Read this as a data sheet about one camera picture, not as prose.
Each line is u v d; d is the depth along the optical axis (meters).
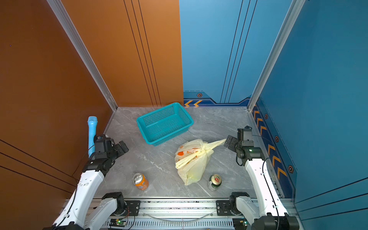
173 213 0.73
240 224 0.71
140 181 0.72
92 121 0.79
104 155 0.60
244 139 0.58
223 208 0.72
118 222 0.71
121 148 0.74
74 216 0.41
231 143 0.71
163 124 1.08
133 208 0.74
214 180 0.73
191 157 0.75
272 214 0.38
